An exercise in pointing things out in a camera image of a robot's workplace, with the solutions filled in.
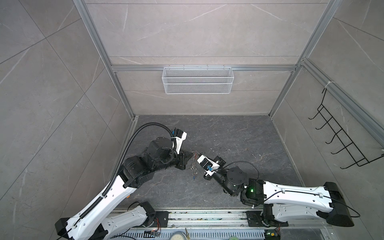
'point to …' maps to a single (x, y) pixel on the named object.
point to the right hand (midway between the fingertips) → (202, 152)
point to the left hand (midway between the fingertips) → (192, 150)
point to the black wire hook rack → (357, 157)
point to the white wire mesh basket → (197, 80)
